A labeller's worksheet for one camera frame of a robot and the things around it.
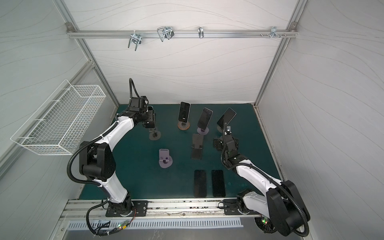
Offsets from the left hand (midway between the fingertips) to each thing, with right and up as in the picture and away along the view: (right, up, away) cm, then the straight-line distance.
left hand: (152, 111), depth 93 cm
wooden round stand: (+19, -10, +15) cm, 26 cm away
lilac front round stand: (+10, -29, -7) cm, 31 cm away
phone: (+51, -4, +15) cm, 53 cm away
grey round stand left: (-1, -16, +9) cm, 18 cm away
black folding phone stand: (+28, -21, -3) cm, 36 cm away
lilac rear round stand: (+32, -14, +11) cm, 36 cm away
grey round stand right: (+45, -12, +12) cm, 48 cm away
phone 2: (+30, -41, -11) cm, 52 cm away
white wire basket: (-37, -7, -24) cm, 45 cm away
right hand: (+46, -14, -6) cm, 48 cm away
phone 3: (+40, -42, -8) cm, 59 cm away
